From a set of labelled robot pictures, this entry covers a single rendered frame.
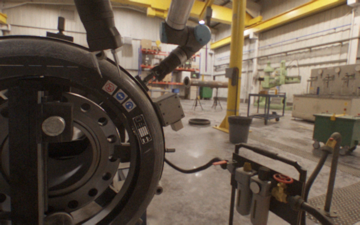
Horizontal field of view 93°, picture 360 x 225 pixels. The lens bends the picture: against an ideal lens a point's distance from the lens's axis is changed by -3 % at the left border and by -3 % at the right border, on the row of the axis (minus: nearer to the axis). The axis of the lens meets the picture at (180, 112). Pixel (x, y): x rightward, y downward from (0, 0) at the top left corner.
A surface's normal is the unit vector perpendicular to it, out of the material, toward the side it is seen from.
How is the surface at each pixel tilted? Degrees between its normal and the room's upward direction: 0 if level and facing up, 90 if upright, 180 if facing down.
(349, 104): 90
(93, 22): 122
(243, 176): 90
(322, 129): 89
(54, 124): 90
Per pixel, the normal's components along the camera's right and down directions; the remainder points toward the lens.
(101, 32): -0.11, 0.46
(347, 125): -0.85, 0.04
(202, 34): 0.41, -0.04
